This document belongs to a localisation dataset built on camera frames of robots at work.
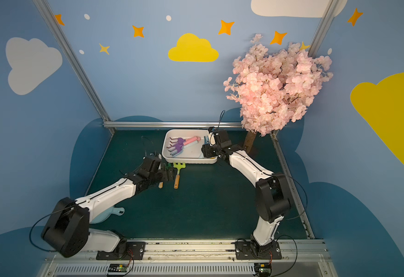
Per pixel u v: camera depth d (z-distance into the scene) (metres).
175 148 1.11
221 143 0.70
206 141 1.17
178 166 1.02
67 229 0.42
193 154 1.08
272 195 0.48
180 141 1.15
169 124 1.24
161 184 0.92
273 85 0.60
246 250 0.75
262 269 0.73
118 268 0.72
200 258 0.73
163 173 0.80
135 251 0.75
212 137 0.79
